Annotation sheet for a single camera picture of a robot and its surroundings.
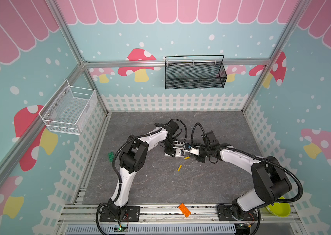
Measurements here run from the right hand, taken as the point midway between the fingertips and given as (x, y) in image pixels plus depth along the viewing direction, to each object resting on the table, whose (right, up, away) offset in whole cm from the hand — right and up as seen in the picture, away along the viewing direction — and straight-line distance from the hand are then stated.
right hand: (191, 151), depth 91 cm
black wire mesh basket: (+6, +54, +18) cm, 57 cm away
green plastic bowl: (+45, -28, -14) cm, 55 cm away
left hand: (-12, -1, +6) cm, 14 cm away
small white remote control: (-7, -2, +5) cm, 8 cm away
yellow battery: (-2, -4, +2) cm, 6 cm away
